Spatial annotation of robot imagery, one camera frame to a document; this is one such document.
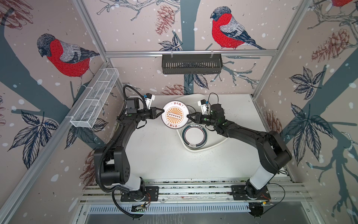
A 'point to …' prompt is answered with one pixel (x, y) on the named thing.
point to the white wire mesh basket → (87, 113)
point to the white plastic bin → (214, 139)
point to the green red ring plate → (194, 136)
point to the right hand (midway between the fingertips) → (187, 118)
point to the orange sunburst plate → (175, 115)
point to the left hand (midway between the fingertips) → (162, 110)
